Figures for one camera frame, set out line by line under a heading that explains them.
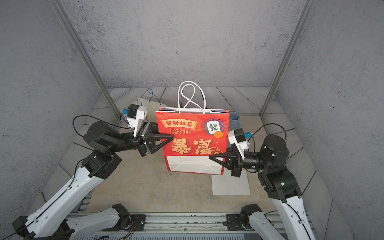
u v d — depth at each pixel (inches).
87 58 34.7
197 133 17.3
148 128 17.8
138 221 28.8
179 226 28.6
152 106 37.1
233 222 28.4
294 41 32.0
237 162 18.0
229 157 18.2
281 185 15.7
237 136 16.6
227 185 33.5
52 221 14.7
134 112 15.9
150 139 16.5
